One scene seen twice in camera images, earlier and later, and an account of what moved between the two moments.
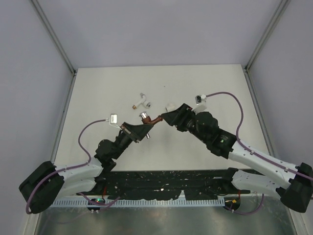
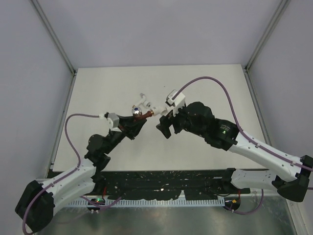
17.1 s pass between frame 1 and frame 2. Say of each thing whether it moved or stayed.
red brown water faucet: moved
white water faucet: stayed
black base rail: stayed
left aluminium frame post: stayed
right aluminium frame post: stayed
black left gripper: moved
